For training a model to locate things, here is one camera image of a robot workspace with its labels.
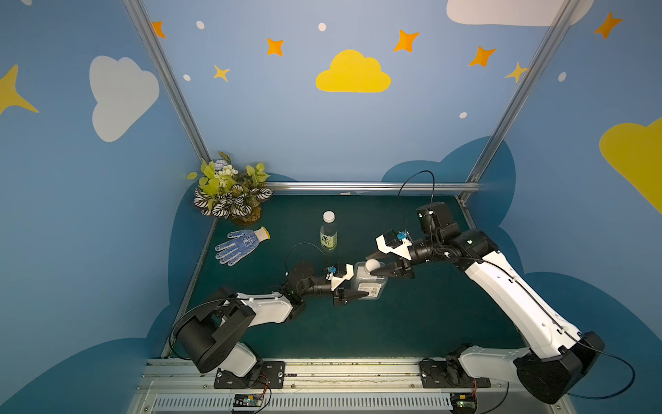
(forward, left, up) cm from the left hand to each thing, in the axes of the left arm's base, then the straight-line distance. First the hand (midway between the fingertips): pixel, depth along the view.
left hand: (367, 280), depth 74 cm
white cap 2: (-1, 0, +12) cm, 12 cm away
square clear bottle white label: (-4, -1, +5) cm, 7 cm away
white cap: (+23, +12, +1) cm, 26 cm away
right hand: (+1, -1, +11) cm, 11 cm away
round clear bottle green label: (+21, +12, -8) cm, 26 cm away
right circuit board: (-27, -29, -21) cm, 45 cm away
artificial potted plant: (+29, +50, +5) cm, 58 cm away
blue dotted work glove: (+20, +50, -19) cm, 57 cm away
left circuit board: (-28, +34, -20) cm, 48 cm away
